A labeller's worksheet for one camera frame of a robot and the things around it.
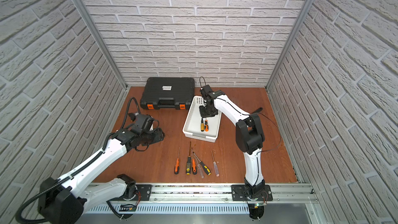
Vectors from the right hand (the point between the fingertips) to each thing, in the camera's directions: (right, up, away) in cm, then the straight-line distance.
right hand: (205, 113), depth 92 cm
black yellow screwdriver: (0, -28, -12) cm, 31 cm away
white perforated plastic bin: (-8, -9, +3) cm, 13 cm away
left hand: (-23, -10, -11) cm, 27 cm away
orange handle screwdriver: (-6, -28, -12) cm, 31 cm away
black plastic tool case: (-26, +13, +15) cm, 33 cm away
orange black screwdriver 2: (-15, -28, -13) cm, 34 cm away
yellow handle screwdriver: (-2, -8, +6) cm, 10 cm away
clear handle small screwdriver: (-2, -29, -12) cm, 31 cm away
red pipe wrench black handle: (+37, +1, +13) cm, 39 cm away
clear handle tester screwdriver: (+5, -27, -10) cm, 30 cm away
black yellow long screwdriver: (-9, -27, -12) cm, 31 cm away
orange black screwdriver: (+1, -8, +4) cm, 9 cm away
